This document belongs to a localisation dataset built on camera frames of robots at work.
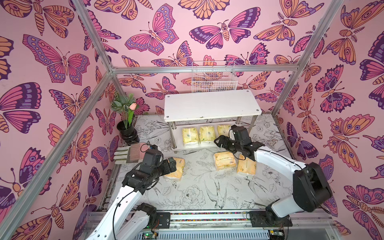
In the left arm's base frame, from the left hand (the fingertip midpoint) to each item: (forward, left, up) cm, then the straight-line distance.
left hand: (170, 162), depth 77 cm
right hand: (+13, -25, -2) cm, 28 cm away
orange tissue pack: (-2, -2, -12) cm, 13 cm away
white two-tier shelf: (+24, -35, +19) cm, 47 cm away
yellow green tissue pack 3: (+26, -31, -5) cm, 41 cm away
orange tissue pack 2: (+8, -31, -13) cm, 35 cm away
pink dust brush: (+12, +28, -12) cm, 33 cm away
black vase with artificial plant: (+29, +26, +14) cm, 42 cm away
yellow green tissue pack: (+20, -10, -5) cm, 23 cm away
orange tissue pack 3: (+3, -44, -11) cm, 45 cm away
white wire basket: (+50, -24, +19) cm, 59 cm away
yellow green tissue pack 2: (+24, -20, -6) cm, 32 cm away
